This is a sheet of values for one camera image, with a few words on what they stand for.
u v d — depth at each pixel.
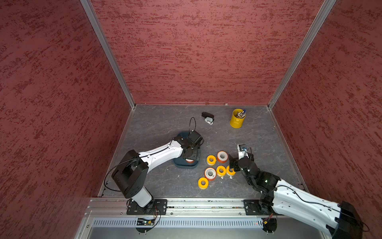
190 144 0.65
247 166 0.58
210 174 0.85
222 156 0.91
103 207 0.76
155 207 0.74
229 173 0.85
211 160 0.90
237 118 0.99
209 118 1.09
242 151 0.69
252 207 0.74
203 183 0.81
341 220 0.42
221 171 0.85
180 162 0.89
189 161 0.87
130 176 0.44
